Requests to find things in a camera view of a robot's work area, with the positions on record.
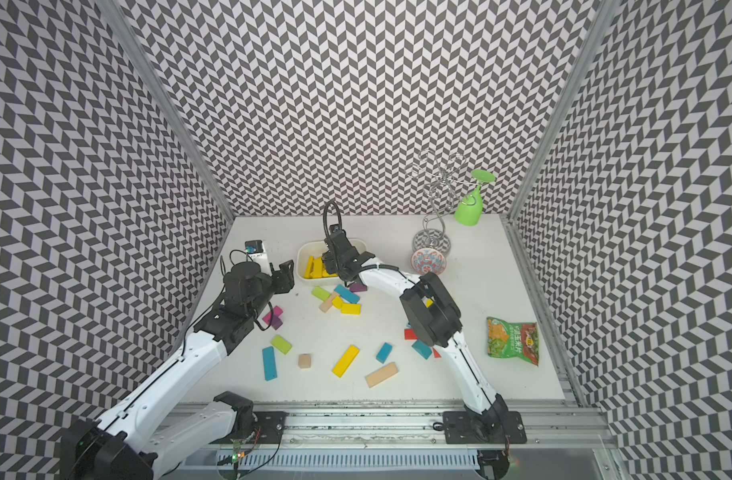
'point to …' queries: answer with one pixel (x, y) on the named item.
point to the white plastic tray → (316, 249)
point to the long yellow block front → (346, 360)
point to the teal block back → (347, 294)
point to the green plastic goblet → (469, 209)
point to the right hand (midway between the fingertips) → (334, 257)
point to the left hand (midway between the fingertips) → (282, 265)
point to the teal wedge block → (422, 348)
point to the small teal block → (383, 352)
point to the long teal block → (269, 363)
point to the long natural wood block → (381, 374)
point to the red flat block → (409, 334)
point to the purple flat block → (358, 287)
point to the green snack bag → (509, 340)
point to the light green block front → (283, 345)
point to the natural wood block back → (327, 303)
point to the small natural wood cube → (304, 361)
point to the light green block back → (320, 293)
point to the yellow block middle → (351, 309)
